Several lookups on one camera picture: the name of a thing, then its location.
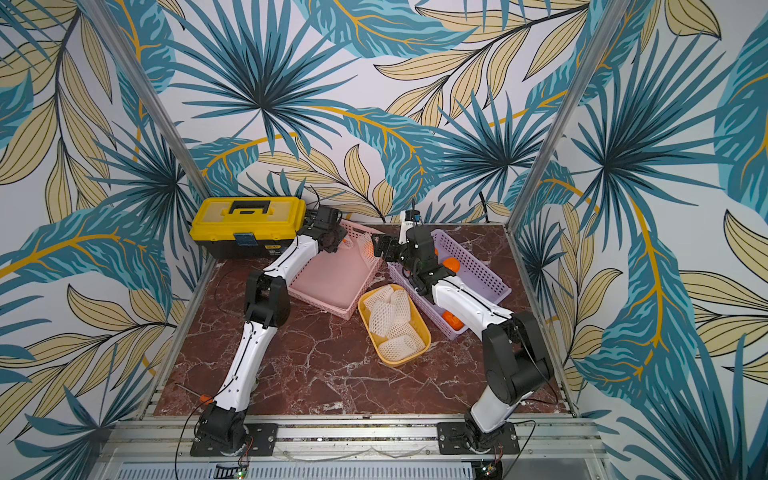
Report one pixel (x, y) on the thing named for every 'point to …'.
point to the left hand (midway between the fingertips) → (343, 232)
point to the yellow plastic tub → (394, 323)
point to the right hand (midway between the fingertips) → (385, 235)
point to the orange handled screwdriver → (205, 398)
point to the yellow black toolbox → (254, 226)
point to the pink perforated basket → (336, 281)
